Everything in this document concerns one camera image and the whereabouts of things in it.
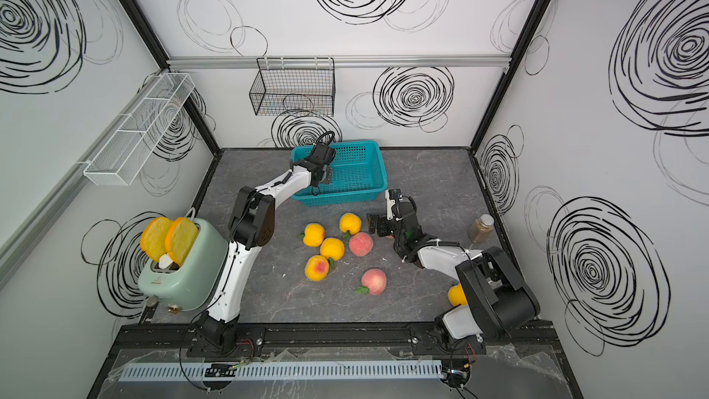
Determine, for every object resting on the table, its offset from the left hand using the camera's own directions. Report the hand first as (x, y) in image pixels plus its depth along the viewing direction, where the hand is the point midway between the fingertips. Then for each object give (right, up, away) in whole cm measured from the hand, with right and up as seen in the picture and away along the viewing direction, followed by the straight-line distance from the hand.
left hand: (313, 170), depth 108 cm
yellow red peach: (+6, -29, -28) cm, 41 cm away
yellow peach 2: (+10, -25, -22) cm, 35 cm away
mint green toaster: (-24, -30, -39) cm, 55 cm away
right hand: (+26, -15, -18) cm, 34 cm away
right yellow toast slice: (-28, -18, -38) cm, 50 cm away
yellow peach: (+4, -21, -19) cm, 29 cm away
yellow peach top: (+16, -18, -17) cm, 29 cm away
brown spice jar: (+57, -19, -21) cm, 64 cm away
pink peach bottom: (+23, -32, -30) cm, 49 cm away
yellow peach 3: (+46, -36, -31) cm, 66 cm away
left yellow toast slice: (-34, -18, -39) cm, 55 cm away
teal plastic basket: (+18, -1, +4) cm, 18 cm away
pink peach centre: (+19, -24, -22) cm, 37 cm away
